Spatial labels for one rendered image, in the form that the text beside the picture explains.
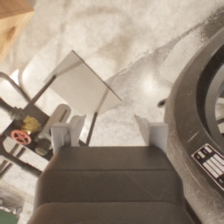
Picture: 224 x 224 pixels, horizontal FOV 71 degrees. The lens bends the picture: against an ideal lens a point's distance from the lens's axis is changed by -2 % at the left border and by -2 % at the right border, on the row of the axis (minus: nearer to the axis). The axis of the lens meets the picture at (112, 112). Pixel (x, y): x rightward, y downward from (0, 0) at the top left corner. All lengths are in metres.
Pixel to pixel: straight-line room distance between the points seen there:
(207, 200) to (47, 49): 0.94
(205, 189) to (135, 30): 0.74
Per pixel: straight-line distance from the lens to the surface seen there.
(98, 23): 0.88
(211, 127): 0.42
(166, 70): 0.95
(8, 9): 0.79
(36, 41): 1.02
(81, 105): 1.10
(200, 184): 0.30
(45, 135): 0.67
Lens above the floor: 0.85
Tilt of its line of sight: 51 degrees down
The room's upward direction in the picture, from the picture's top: 170 degrees counter-clockwise
